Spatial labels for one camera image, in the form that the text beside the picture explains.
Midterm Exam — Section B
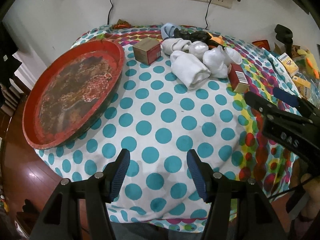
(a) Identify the red packet at wall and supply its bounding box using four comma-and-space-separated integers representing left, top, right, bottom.
252, 40, 270, 51

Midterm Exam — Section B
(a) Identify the white plastic bag bundle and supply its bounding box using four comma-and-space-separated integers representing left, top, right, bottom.
202, 46, 242, 79

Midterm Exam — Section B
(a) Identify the brown red cardboard box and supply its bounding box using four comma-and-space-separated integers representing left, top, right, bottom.
132, 38, 161, 66

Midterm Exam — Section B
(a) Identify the black stand on right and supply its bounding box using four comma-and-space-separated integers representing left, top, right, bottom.
274, 24, 293, 57

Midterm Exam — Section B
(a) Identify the small yellow box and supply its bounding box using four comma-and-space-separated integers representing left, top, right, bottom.
292, 75, 311, 99

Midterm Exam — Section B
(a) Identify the yellow white medicine box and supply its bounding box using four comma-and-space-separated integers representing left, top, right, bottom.
278, 53, 299, 77

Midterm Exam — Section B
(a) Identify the white towel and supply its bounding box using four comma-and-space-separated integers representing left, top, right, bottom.
170, 51, 211, 90

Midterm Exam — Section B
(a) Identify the red orange snack wrapper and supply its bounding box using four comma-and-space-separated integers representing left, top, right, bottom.
112, 19, 131, 29

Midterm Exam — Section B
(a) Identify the round red wooden tray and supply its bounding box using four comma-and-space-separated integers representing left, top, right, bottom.
22, 39, 125, 150

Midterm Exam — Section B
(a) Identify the light blue cloth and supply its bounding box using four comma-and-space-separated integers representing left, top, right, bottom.
160, 23, 181, 40

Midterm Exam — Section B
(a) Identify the polka dot bed sheet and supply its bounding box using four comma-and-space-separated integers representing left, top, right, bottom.
37, 25, 296, 233

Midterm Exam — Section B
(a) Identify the black wall cable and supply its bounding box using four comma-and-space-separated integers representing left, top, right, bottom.
107, 0, 115, 26

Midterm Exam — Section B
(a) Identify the white sock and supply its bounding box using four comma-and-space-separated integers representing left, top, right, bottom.
161, 38, 191, 55

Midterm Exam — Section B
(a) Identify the red gold cigarette box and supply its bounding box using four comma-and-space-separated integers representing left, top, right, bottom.
228, 63, 249, 94

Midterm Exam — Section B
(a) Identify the black plastic bag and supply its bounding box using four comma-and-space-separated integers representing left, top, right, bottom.
174, 28, 212, 46

